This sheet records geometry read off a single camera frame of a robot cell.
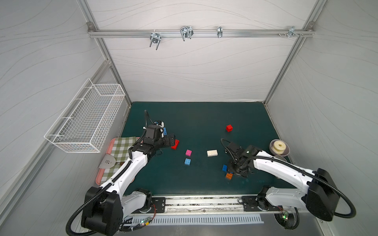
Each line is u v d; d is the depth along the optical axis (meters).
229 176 0.82
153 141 0.63
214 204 0.75
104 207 0.39
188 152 0.91
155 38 0.80
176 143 0.95
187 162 0.88
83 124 0.69
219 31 0.78
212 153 0.91
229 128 1.01
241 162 0.58
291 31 0.77
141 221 0.69
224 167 0.84
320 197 0.40
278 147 0.88
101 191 0.40
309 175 0.43
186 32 0.77
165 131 1.01
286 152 0.88
